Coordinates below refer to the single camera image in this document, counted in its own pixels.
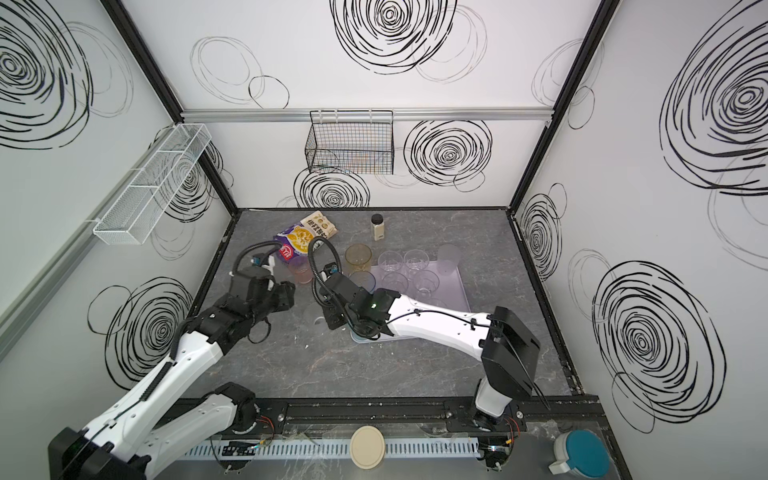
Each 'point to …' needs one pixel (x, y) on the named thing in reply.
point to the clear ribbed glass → (426, 282)
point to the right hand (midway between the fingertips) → (323, 309)
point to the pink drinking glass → (300, 267)
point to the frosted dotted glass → (448, 257)
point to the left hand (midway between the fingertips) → (288, 285)
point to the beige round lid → (367, 447)
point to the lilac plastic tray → (451, 293)
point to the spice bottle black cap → (377, 219)
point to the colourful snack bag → (295, 241)
